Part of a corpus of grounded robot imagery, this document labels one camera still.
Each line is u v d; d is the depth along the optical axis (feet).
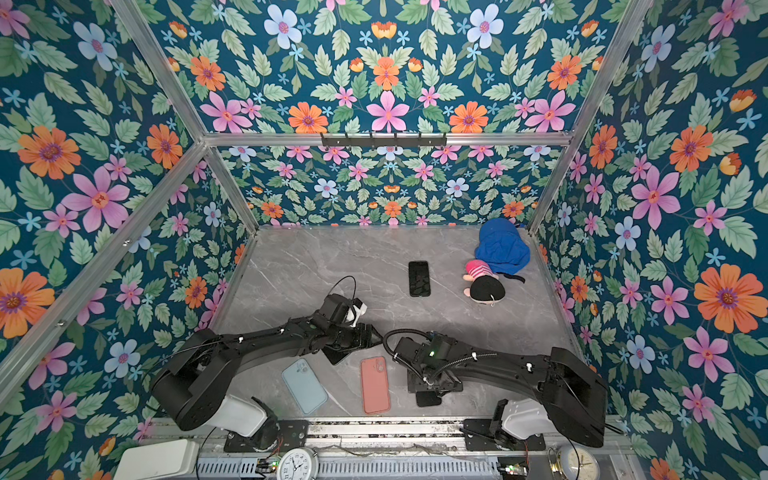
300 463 2.18
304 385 2.71
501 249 3.64
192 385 1.43
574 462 2.16
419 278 3.52
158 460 2.18
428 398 2.60
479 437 2.36
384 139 3.05
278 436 2.40
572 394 1.32
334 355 2.78
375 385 2.71
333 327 2.43
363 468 2.30
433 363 1.82
